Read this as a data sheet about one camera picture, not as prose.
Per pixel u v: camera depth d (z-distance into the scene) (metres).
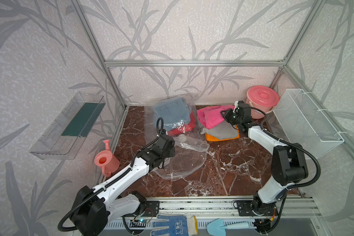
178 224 0.69
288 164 0.47
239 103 0.84
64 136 0.64
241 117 0.71
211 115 0.92
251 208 0.73
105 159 0.80
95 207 0.38
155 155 0.60
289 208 0.76
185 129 0.97
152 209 0.73
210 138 0.99
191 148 0.79
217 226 0.69
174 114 1.03
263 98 1.01
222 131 1.00
